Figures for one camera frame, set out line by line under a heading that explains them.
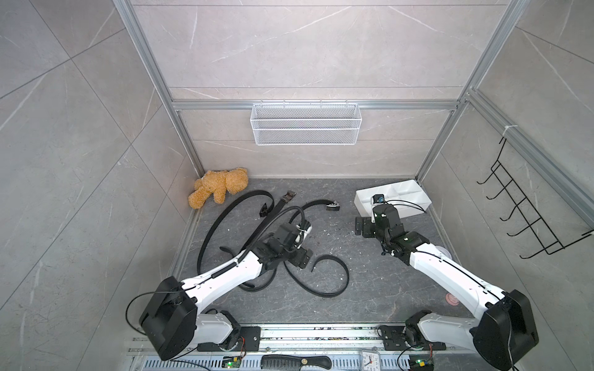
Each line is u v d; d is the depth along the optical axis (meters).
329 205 1.04
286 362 0.70
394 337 0.73
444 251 0.91
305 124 1.00
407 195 1.07
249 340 0.73
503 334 0.39
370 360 0.69
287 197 1.11
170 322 0.40
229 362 0.71
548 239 0.58
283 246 0.62
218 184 1.07
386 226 0.62
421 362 0.71
